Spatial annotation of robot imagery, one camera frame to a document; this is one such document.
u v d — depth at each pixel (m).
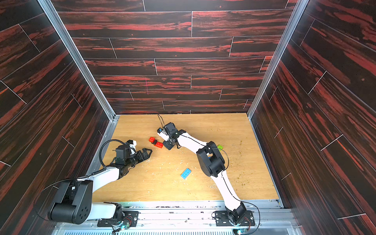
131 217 0.73
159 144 1.01
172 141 0.75
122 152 0.70
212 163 0.60
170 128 0.81
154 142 1.01
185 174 0.88
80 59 0.84
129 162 0.77
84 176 0.93
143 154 0.82
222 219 0.73
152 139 0.99
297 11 0.67
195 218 0.75
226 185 0.62
